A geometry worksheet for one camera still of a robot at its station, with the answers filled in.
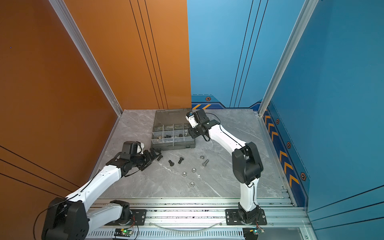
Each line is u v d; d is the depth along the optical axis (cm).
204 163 91
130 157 66
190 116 81
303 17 73
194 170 89
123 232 71
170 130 106
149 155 76
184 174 87
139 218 73
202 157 94
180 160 93
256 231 70
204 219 75
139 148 70
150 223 72
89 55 87
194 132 81
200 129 67
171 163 91
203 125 67
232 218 72
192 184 83
